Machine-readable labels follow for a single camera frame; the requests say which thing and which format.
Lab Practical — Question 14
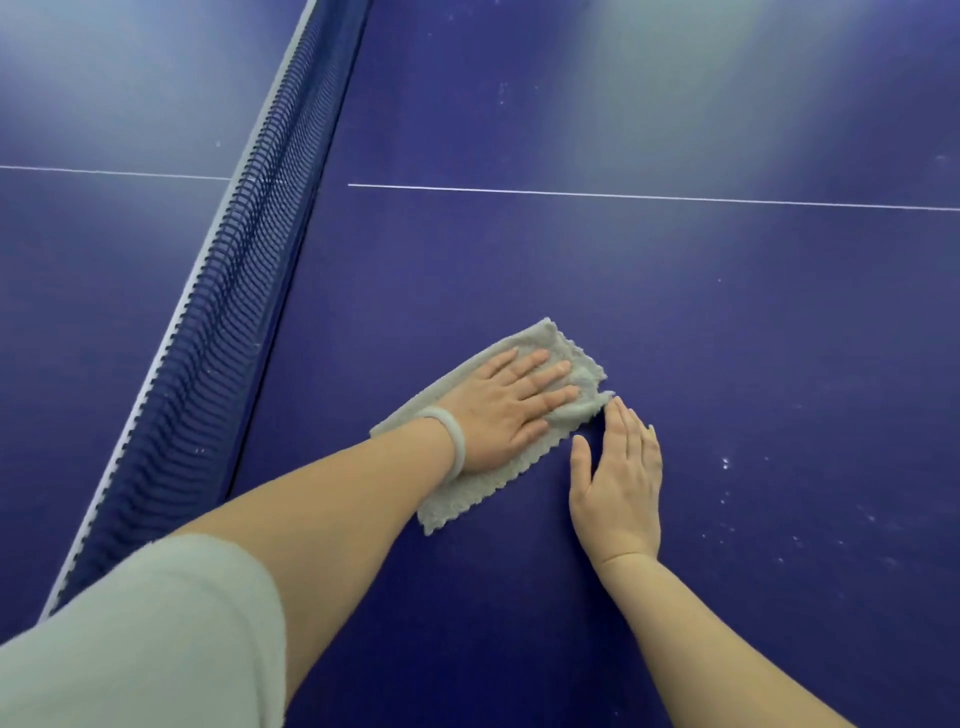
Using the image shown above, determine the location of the person's left forearm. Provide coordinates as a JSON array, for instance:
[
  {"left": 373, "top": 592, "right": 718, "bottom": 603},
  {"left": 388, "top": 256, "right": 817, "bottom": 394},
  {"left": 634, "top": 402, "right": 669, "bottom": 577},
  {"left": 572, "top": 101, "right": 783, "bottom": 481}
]
[{"left": 168, "top": 416, "right": 457, "bottom": 706}]

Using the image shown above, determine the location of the white shirt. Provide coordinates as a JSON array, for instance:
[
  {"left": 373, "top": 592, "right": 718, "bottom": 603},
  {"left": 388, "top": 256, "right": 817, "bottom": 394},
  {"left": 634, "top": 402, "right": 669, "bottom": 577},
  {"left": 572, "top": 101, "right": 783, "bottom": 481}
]
[{"left": 0, "top": 533, "right": 290, "bottom": 728}]

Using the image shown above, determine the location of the white jade bangle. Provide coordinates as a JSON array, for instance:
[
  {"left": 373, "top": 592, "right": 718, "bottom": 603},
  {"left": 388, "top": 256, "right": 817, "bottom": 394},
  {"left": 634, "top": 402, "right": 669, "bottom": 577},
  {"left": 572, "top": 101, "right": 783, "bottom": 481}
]
[{"left": 416, "top": 405, "right": 468, "bottom": 485}]

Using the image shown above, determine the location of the blue table tennis table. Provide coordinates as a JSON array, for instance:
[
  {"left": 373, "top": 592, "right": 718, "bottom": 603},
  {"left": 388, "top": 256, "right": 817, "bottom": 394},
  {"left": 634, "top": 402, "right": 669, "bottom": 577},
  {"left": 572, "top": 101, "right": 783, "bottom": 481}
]
[{"left": 0, "top": 0, "right": 960, "bottom": 728}]

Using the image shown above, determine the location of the blue table net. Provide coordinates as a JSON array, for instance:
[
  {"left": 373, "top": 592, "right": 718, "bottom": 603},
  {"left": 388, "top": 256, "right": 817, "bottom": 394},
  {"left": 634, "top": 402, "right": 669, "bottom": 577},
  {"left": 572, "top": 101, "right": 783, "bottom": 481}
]
[{"left": 38, "top": 0, "right": 373, "bottom": 624}]

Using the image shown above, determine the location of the person's right hand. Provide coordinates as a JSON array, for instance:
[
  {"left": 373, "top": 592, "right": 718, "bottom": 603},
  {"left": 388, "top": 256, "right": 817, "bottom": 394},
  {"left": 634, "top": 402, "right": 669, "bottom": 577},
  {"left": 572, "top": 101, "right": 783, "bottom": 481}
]
[{"left": 568, "top": 396, "right": 665, "bottom": 579}]

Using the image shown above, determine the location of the person's left hand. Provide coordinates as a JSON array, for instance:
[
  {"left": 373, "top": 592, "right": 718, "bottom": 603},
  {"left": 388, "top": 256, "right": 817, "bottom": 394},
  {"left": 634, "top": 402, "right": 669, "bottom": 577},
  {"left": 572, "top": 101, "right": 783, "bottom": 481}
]
[{"left": 438, "top": 347, "right": 581, "bottom": 475}]

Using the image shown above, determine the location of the person's right forearm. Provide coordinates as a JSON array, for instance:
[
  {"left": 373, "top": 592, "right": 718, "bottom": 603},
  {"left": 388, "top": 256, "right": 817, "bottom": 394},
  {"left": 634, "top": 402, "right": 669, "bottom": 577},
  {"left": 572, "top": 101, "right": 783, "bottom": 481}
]
[{"left": 596, "top": 556, "right": 856, "bottom": 728}]

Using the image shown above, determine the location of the grey cleaning cloth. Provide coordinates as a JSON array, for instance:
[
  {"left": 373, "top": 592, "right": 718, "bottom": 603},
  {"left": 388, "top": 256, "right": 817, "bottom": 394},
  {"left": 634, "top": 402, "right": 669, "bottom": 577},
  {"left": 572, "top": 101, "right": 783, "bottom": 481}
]
[{"left": 368, "top": 317, "right": 616, "bottom": 538}]

